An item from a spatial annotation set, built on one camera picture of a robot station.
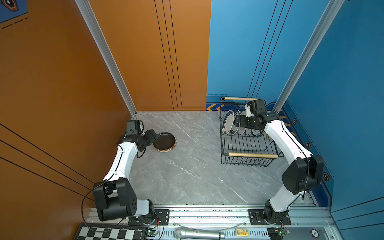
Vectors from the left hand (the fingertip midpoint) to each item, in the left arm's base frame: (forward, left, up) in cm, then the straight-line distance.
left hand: (153, 137), depth 87 cm
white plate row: (+19, -48, -8) cm, 52 cm away
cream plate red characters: (-1, -5, -14) cm, 15 cm away
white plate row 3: (+14, -57, -11) cm, 60 cm away
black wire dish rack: (+4, -57, -14) cm, 58 cm away
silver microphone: (-45, -20, -12) cm, 50 cm away
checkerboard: (-47, -1, +19) cm, 50 cm away
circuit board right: (-43, -66, -14) cm, 80 cm away
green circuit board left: (-44, -5, -16) cm, 47 cm away
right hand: (+7, -51, +6) cm, 52 cm away
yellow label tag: (-44, -48, -14) cm, 66 cm away
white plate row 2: (+16, -53, -11) cm, 56 cm away
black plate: (+6, -4, -13) cm, 15 cm away
